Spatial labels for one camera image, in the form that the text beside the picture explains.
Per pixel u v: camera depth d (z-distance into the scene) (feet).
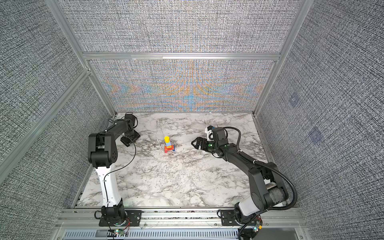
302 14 2.35
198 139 2.57
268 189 1.46
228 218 2.39
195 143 2.63
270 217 2.45
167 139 2.87
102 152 1.92
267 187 1.46
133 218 2.41
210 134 2.63
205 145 2.55
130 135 2.94
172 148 3.07
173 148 3.13
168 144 2.88
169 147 2.96
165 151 3.19
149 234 2.30
